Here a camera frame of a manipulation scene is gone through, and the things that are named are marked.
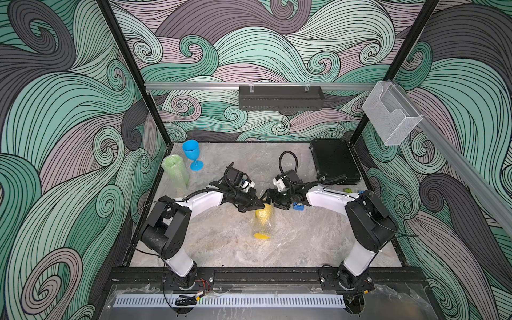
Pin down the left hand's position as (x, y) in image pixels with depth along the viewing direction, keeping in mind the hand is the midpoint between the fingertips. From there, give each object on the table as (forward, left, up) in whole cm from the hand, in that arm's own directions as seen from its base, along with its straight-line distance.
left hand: (265, 204), depth 81 cm
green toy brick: (+15, -44, -13) cm, 49 cm away
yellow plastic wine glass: (-3, +1, -5) cm, 6 cm away
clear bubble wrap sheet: (+15, +44, -5) cm, 47 cm away
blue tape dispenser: (+4, -16, -11) cm, 20 cm away
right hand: (+4, 0, -7) cm, 8 cm away
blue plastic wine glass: (+26, +35, +4) cm, 44 cm away
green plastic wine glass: (+19, +42, +3) cm, 46 cm away
